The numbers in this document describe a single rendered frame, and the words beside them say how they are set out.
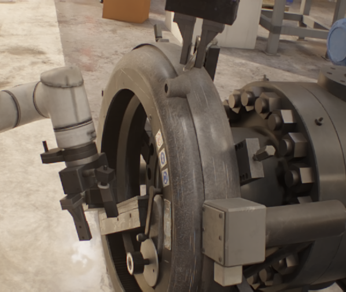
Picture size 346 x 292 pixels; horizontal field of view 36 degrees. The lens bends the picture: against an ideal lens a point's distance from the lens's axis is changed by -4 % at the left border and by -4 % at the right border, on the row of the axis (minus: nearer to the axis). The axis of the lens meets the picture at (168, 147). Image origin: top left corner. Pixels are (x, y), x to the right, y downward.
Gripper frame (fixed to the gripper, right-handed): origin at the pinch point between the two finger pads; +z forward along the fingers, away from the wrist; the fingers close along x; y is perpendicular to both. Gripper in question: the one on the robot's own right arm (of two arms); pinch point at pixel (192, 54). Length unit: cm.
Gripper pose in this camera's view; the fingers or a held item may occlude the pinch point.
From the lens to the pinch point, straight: 107.8
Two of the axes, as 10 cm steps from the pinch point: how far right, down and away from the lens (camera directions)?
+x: -9.5, -2.6, 1.6
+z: -1.5, 8.6, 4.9
